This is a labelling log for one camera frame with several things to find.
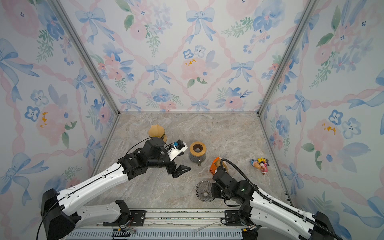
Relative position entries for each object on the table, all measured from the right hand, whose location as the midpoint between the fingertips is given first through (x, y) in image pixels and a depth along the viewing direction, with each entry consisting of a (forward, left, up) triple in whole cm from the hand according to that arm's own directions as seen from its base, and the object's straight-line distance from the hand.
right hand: (209, 190), depth 78 cm
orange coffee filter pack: (+13, -4, +5) cm, 14 cm away
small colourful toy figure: (+17, -32, -3) cm, 36 cm away
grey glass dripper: (0, +3, -3) cm, 4 cm away
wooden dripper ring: (+26, +25, +11) cm, 38 cm away
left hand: (+8, +12, +18) cm, 23 cm away
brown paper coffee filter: (+30, +31, +11) cm, 45 cm away
